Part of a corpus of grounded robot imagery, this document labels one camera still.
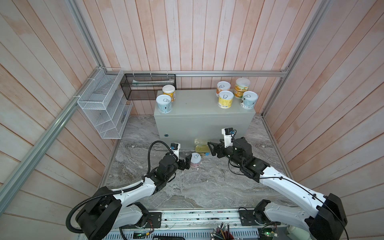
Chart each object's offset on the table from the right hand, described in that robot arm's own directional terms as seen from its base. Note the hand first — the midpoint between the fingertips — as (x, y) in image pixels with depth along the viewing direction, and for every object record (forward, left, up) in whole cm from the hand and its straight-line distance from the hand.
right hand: (213, 141), depth 77 cm
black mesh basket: (+38, +43, +8) cm, 58 cm away
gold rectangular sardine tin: (+6, +4, -18) cm, 20 cm away
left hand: (-3, +16, -10) cm, 19 cm away
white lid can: (-3, +9, -17) cm, 19 cm away
